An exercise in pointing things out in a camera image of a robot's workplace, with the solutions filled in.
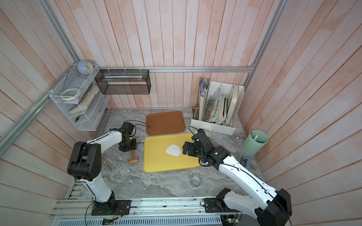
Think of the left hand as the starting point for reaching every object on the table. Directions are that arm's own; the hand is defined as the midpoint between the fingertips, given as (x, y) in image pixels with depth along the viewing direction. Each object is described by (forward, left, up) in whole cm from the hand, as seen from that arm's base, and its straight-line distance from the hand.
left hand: (132, 149), depth 95 cm
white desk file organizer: (+28, -68, +26) cm, 78 cm away
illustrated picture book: (+23, -57, +15) cm, 64 cm away
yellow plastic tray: (-7, -17, +2) cm, 18 cm away
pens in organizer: (+22, -43, +14) cm, 51 cm away
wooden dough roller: (-7, -2, 0) cm, 8 cm away
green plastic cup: (-2, -77, +12) cm, 78 cm away
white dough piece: (+1, -28, -1) cm, 28 cm away
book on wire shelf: (+15, +22, +31) cm, 41 cm away
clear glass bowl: (-20, -42, -2) cm, 47 cm away
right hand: (-7, -38, +15) cm, 41 cm away
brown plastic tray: (+24, -19, -1) cm, 31 cm away
